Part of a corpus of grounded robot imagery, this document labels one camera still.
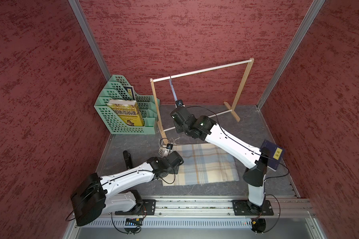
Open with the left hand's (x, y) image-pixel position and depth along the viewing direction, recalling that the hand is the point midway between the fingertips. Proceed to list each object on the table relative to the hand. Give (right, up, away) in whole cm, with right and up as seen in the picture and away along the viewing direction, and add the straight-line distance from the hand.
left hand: (167, 165), depth 83 cm
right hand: (+9, +25, -6) cm, 27 cm away
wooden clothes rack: (+50, +33, +32) cm, 68 cm away
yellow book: (-24, +32, +4) cm, 40 cm away
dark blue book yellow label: (+68, +4, +10) cm, 69 cm away
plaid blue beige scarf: (+21, 0, +5) cm, 22 cm away
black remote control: (-25, +3, +5) cm, 25 cm away
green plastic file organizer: (-36, +46, +11) cm, 59 cm away
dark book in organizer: (-31, +49, +26) cm, 63 cm away
